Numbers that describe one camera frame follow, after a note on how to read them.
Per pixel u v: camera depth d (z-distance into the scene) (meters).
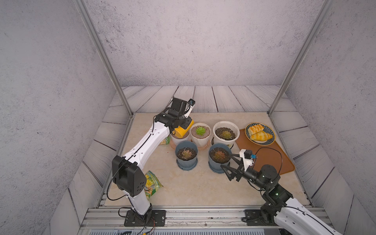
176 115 0.61
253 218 0.73
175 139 0.92
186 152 0.89
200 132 0.94
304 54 0.86
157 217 0.73
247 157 0.61
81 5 0.70
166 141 1.02
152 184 0.83
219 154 0.86
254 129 1.04
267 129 1.08
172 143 1.01
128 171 0.43
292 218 0.52
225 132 0.94
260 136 0.99
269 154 0.98
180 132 0.81
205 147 0.99
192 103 0.71
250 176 0.64
